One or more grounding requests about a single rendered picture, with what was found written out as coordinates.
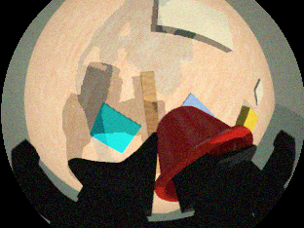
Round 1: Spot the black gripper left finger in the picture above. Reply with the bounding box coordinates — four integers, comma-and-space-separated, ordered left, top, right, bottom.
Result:
67, 133, 159, 216

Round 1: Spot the cream flat rectangular block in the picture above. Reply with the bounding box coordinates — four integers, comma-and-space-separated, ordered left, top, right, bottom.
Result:
156, 0, 234, 53

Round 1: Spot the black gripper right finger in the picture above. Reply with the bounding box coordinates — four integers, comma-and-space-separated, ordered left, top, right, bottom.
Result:
171, 144, 257, 214

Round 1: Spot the tan wooden bar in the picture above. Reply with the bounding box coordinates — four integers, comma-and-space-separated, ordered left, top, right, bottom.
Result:
140, 71, 160, 173

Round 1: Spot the cream flat square tile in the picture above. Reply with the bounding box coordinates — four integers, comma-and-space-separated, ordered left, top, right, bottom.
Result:
253, 79, 264, 106

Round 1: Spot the yellow rectangular block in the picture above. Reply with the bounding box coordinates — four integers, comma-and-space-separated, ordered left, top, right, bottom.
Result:
235, 105, 258, 131

